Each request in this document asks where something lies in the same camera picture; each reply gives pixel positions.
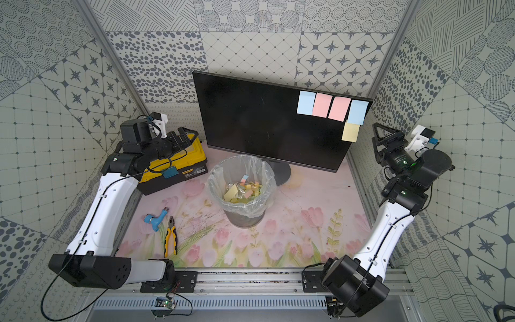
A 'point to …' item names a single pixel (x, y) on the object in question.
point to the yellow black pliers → (170, 225)
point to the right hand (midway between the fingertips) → (369, 132)
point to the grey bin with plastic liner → (242, 187)
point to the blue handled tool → (155, 221)
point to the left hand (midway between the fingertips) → (186, 132)
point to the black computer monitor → (277, 121)
